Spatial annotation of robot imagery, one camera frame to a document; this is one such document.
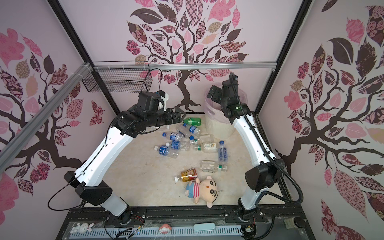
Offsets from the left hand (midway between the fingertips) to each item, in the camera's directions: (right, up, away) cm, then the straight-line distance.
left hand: (178, 118), depth 67 cm
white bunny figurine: (-45, -52, +1) cm, 69 cm away
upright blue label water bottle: (+25, -21, +23) cm, 40 cm away
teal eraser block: (+13, -51, +1) cm, 53 cm away
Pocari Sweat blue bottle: (+6, -6, +36) cm, 37 cm away
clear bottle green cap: (+17, -29, +23) cm, 41 cm away
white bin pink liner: (+23, -4, +25) cm, 34 cm away
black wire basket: (-41, +29, +27) cm, 57 cm away
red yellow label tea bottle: (+4, -32, +15) cm, 35 cm away
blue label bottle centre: (-3, -17, +28) cm, 33 cm away
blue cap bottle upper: (-7, -11, +33) cm, 35 cm away
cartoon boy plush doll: (+14, -37, +8) cm, 40 cm away
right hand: (+20, +16, +8) cm, 27 cm away
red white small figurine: (-6, -50, -2) cm, 51 cm away
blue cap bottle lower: (-11, -19, +25) cm, 33 cm away
